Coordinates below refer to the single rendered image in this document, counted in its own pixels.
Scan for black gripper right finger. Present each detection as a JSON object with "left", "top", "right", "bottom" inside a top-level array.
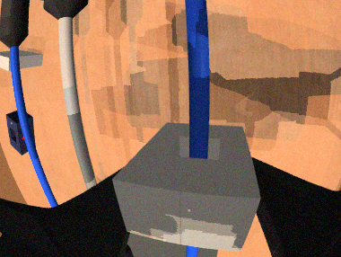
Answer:
[{"left": 251, "top": 157, "right": 341, "bottom": 257}]

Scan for dark blue box with red arrow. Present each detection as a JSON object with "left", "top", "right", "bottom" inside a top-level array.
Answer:
[{"left": 6, "top": 111, "right": 36, "bottom": 155}]

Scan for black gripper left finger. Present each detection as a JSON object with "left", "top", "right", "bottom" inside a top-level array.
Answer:
[{"left": 0, "top": 168, "right": 130, "bottom": 257}]

